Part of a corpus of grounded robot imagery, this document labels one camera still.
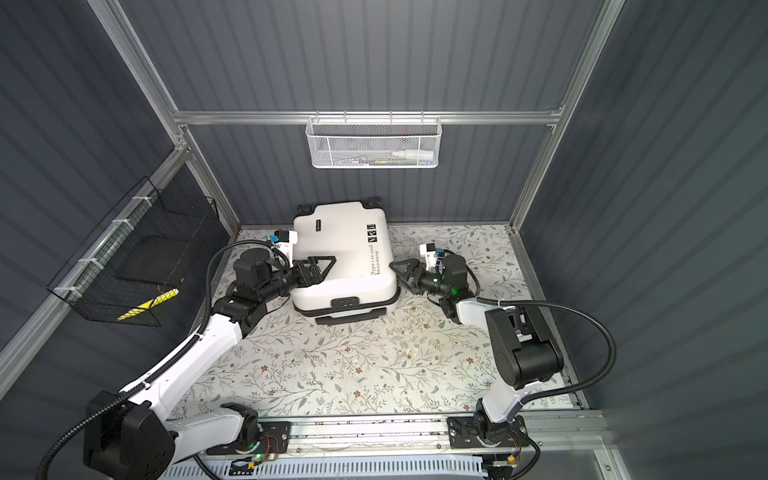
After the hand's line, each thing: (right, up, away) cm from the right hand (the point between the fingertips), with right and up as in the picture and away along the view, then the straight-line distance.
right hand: (394, 277), depth 84 cm
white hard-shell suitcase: (-10, -1, -2) cm, 10 cm away
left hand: (-18, +5, -8) cm, 20 cm away
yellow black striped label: (-57, -4, -14) cm, 59 cm away
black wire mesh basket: (-65, +4, -12) cm, 66 cm away
